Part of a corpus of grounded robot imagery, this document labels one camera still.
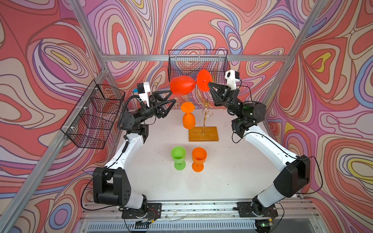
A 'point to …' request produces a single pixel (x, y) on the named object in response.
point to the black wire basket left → (93, 120)
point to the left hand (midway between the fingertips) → (175, 101)
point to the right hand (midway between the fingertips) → (206, 90)
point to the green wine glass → (178, 153)
